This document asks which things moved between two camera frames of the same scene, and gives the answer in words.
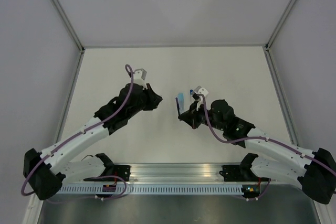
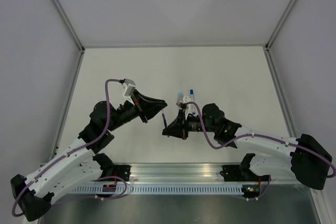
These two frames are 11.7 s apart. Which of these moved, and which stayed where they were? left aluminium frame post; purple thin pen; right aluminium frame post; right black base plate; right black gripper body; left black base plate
Moved: right black gripper body; purple thin pen
Stayed: right black base plate; right aluminium frame post; left black base plate; left aluminium frame post
